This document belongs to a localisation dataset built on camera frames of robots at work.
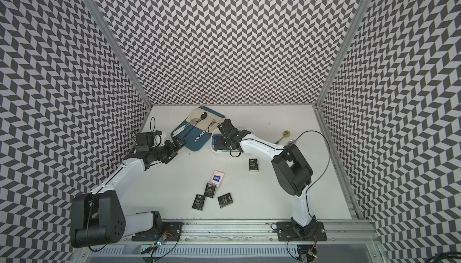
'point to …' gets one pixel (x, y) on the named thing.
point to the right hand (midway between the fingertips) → (223, 145)
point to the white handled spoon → (193, 120)
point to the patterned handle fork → (199, 136)
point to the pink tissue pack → (217, 178)
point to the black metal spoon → (203, 116)
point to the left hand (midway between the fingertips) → (182, 148)
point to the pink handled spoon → (291, 142)
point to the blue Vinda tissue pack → (213, 139)
